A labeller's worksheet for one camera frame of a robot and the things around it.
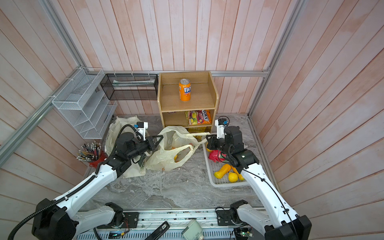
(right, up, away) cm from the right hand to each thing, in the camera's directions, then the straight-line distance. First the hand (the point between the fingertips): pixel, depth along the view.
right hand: (206, 136), depth 74 cm
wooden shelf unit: (0, +24, +15) cm, 28 cm away
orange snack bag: (+4, +8, +17) cm, 19 cm away
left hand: (-22, -2, 0) cm, 22 cm away
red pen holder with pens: (-66, -11, +12) cm, 68 cm away
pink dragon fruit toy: (+8, -13, +14) cm, 21 cm away
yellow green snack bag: (-7, +11, +18) cm, 22 cm away
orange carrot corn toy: (+21, -23, +10) cm, 33 cm away
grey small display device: (-7, -43, -8) cm, 44 cm away
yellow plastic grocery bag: (-17, -8, +18) cm, 26 cm away
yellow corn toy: (+9, -23, +11) cm, 27 cm away
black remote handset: (-23, -44, -7) cm, 50 cm away
